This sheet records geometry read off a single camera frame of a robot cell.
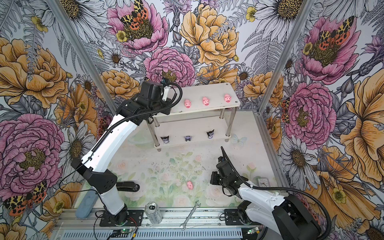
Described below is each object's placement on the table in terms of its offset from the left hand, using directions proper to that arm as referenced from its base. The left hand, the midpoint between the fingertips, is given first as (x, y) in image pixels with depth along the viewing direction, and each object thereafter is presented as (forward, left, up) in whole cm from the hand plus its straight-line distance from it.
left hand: (166, 105), depth 74 cm
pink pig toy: (-27, -11, -34) cm, 45 cm away
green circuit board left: (-46, +19, -36) cm, 62 cm away
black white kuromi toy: (-2, +4, -26) cm, 26 cm away
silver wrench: (-36, -14, -36) cm, 53 cm away
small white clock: (-26, -51, -34) cm, 67 cm away
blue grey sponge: (-35, +40, -34) cm, 63 cm away
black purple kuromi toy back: (+1, -23, -25) cm, 34 cm away
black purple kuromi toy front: (-1, -9, -27) cm, 28 cm away
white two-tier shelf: (+7, -15, -1) cm, 17 cm away
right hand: (-24, -23, -36) cm, 49 cm away
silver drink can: (-42, +4, -23) cm, 47 cm away
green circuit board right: (-47, -42, -36) cm, 72 cm away
